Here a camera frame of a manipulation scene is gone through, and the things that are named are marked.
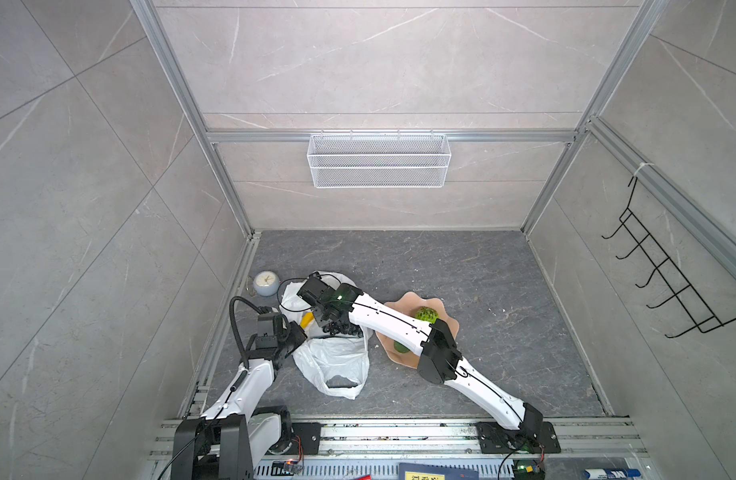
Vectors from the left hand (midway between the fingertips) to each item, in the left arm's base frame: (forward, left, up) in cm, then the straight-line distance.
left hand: (300, 323), depth 89 cm
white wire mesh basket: (+47, -26, +25) cm, 60 cm away
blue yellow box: (-38, -35, -2) cm, 52 cm away
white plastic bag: (-11, -8, +2) cm, 13 cm away
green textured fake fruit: (0, -38, +4) cm, 38 cm away
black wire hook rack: (-10, -88, +29) cm, 94 cm away
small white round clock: (+15, +13, 0) cm, 20 cm away
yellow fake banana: (+1, -2, +1) cm, 2 cm away
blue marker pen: (-40, -76, -1) cm, 86 cm away
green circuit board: (-38, -58, -4) cm, 70 cm away
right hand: (+4, -8, +1) cm, 9 cm away
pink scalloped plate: (+6, -34, 0) cm, 35 cm away
